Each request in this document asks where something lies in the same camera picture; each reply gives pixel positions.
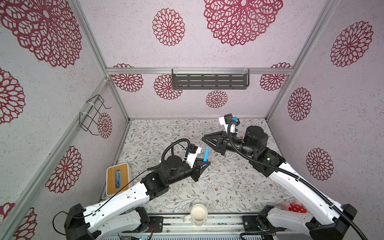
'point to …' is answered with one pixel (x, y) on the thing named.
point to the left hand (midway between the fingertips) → (207, 164)
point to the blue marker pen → (206, 153)
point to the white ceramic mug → (198, 216)
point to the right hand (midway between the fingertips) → (204, 135)
